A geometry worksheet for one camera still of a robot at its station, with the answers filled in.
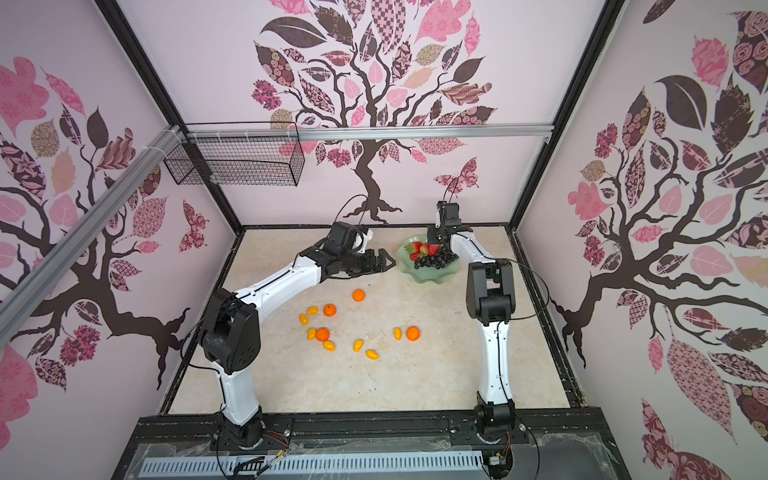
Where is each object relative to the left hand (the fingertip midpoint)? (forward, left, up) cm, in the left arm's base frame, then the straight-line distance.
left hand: (385, 268), depth 88 cm
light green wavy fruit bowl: (+8, -14, -14) cm, 21 cm away
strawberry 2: (+17, -11, -10) cm, 23 cm away
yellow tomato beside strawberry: (-15, -4, -15) cm, 21 cm away
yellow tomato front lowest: (-21, +4, -15) cm, 26 cm away
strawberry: (+15, -17, -9) cm, 24 cm away
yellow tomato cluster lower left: (-14, +23, -15) cm, 31 cm away
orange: (-1, +9, -15) cm, 17 cm away
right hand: (+24, -20, -6) cm, 31 cm away
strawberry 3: (+15, -10, -13) cm, 22 cm away
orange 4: (-15, -8, -14) cm, 22 cm away
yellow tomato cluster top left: (-6, +24, -15) cm, 29 cm away
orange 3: (-15, +19, -14) cm, 28 cm away
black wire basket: (+33, +48, +17) cm, 61 cm away
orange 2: (-6, +18, -15) cm, 24 cm away
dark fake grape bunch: (+12, -20, -10) cm, 26 cm away
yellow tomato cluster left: (-9, +26, -16) cm, 32 cm away
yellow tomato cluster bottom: (-18, +17, -15) cm, 29 cm away
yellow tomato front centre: (-18, +8, -15) cm, 24 cm away
